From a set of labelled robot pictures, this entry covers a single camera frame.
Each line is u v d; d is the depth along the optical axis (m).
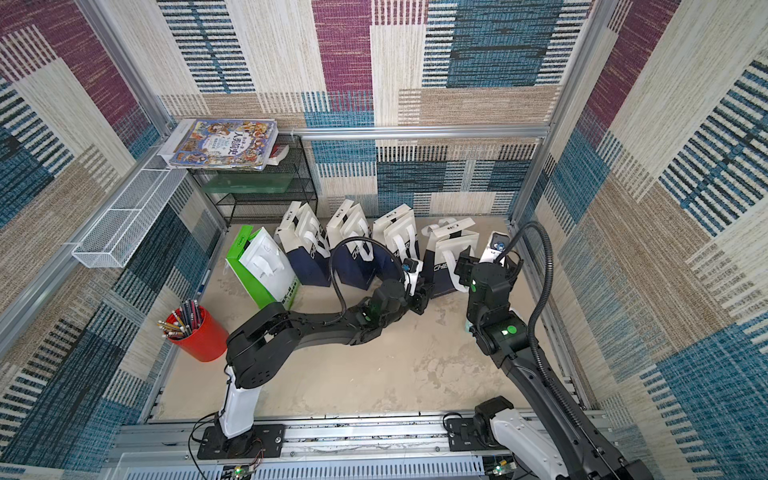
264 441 0.73
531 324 0.46
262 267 0.80
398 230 0.84
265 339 0.56
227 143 0.80
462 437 0.73
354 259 0.88
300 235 0.82
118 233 0.72
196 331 0.77
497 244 0.59
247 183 1.00
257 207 1.19
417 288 0.76
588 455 0.39
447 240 0.81
